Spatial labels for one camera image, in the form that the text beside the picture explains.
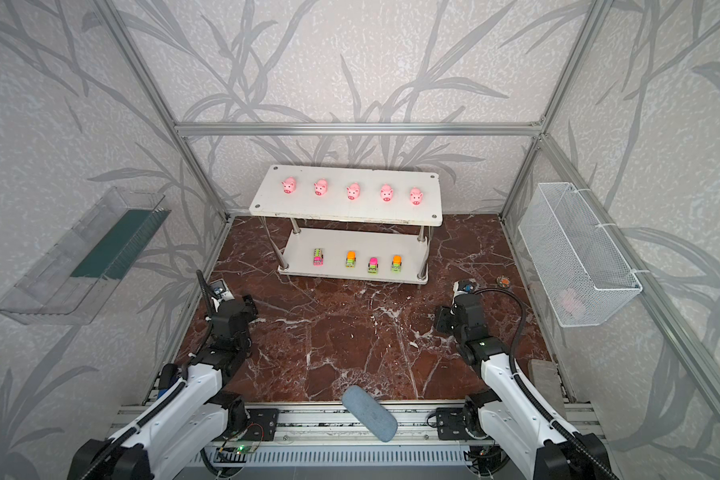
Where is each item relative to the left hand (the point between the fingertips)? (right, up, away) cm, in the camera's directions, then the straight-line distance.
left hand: (236, 287), depth 84 cm
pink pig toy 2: (+26, +27, -7) cm, 38 cm away
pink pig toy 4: (+43, +26, -7) cm, 50 cm away
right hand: (+60, -4, +3) cm, 60 cm away
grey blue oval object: (+42, -32, -12) cm, 54 cm away
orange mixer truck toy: (+31, +7, +13) cm, 35 cm away
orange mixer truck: (+46, +6, +12) cm, 48 cm away
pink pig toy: (+34, +26, -7) cm, 43 cm away
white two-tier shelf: (+33, +18, -10) cm, 39 cm away
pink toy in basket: (+88, -2, -11) cm, 89 cm away
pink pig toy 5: (+50, +24, -9) cm, 57 cm away
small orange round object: (+84, -1, +18) cm, 86 cm away
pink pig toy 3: (+17, +28, -6) cm, 33 cm away
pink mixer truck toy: (+39, +5, +12) cm, 41 cm away
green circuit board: (+8, -37, -13) cm, 40 cm away
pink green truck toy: (+21, +8, +13) cm, 26 cm away
